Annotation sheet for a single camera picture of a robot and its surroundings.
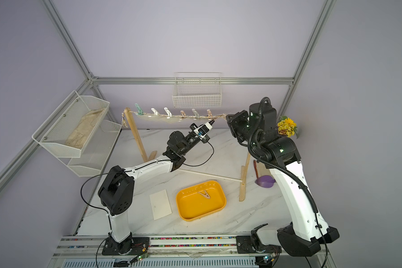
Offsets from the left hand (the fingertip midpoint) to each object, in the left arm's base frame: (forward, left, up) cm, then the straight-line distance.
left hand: (211, 120), depth 75 cm
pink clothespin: (-21, +2, -35) cm, 41 cm away
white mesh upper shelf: (-2, +67, -4) cm, 67 cm away
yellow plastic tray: (-25, +10, -37) cm, 46 cm away
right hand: (-10, -5, +9) cm, 15 cm away
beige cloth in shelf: (-5, +62, -6) cm, 63 cm away
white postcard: (-26, +27, -36) cm, 52 cm away
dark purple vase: (-12, -31, -35) cm, 49 cm away
